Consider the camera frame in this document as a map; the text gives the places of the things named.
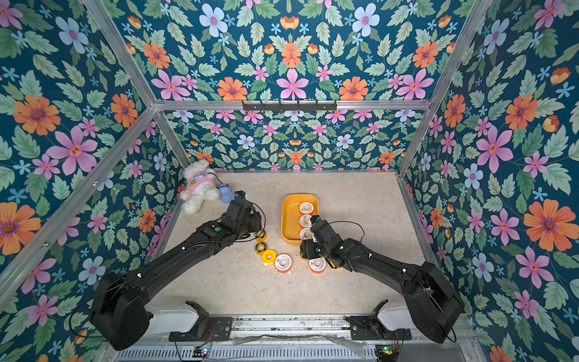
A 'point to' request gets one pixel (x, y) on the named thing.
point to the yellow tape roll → (268, 257)
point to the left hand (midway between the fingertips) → (259, 216)
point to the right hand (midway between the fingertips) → (307, 245)
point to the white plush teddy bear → (202, 183)
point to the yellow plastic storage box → (290, 215)
